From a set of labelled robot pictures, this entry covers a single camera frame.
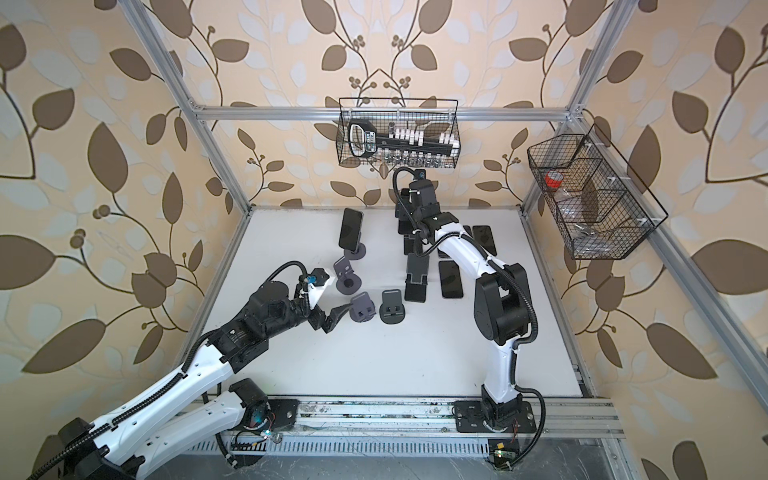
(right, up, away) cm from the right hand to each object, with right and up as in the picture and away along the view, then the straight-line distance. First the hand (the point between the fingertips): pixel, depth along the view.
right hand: (409, 201), depth 92 cm
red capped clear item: (+42, +6, -5) cm, 43 cm away
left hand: (-18, -24, -19) cm, 35 cm away
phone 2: (-2, -4, -7) cm, 8 cm away
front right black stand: (-5, -33, -4) cm, 34 cm away
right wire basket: (+47, -4, -19) cm, 51 cm away
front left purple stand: (-14, -32, -4) cm, 36 cm away
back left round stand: (-17, -17, +14) cm, 28 cm away
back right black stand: (0, -14, +16) cm, 21 cm away
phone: (-19, -10, +4) cm, 22 cm away
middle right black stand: (+2, -25, -1) cm, 25 cm away
